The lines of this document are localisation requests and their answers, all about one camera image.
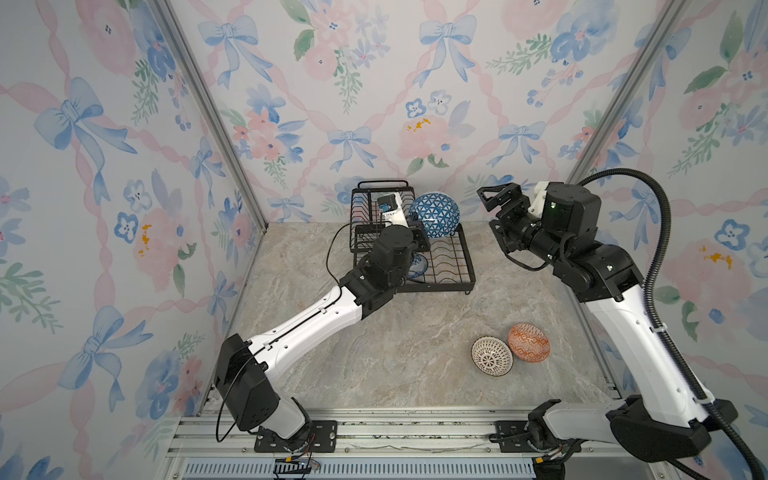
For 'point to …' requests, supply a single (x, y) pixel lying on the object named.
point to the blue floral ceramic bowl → (418, 266)
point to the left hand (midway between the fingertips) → (420, 212)
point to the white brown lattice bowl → (492, 356)
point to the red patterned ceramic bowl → (529, 343)
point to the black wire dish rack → (449, 268)
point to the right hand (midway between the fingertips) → (481, 201)
